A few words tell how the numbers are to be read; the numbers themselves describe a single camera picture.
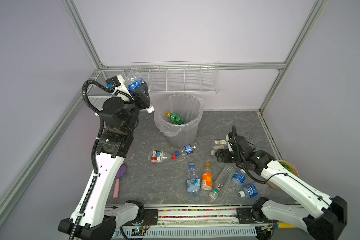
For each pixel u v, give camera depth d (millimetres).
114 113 387
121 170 876
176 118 990
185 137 888
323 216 380
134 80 519
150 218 735
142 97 502
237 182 808
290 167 789
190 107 952
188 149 932
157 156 918
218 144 941
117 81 463
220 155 707
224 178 849
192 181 808
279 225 698
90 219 358
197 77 1024
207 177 813
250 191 762
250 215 737
